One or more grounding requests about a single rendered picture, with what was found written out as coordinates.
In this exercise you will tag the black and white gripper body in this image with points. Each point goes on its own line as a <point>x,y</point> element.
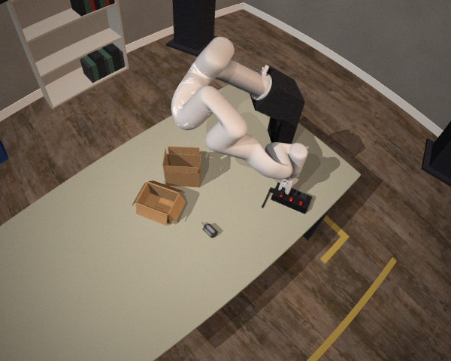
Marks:
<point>287,183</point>

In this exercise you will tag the black power strip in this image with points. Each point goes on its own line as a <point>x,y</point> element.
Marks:
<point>295,199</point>

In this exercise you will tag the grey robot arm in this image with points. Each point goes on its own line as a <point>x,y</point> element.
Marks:
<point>191,106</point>

